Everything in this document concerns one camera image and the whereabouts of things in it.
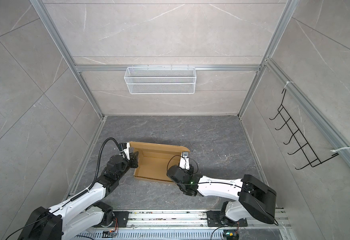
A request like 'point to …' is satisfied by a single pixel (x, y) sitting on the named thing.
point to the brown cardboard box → (154, 159)
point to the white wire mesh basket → (160, 80)
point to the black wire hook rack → (314, 160)
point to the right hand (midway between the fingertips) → (180, 162)
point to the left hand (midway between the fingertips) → (138, 149)
